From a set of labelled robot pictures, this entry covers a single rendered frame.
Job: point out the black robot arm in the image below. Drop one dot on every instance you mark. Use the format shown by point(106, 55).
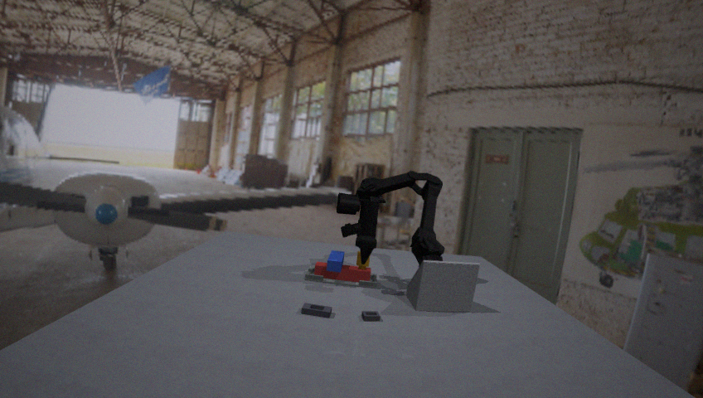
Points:
point(369, 195)

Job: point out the yellow rectangular block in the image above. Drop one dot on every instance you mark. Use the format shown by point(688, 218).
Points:
point(358, 262)

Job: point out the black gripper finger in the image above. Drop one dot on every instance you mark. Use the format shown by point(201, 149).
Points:
point(365, 253)

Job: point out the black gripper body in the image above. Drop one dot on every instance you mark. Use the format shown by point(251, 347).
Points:
point(368, 232)

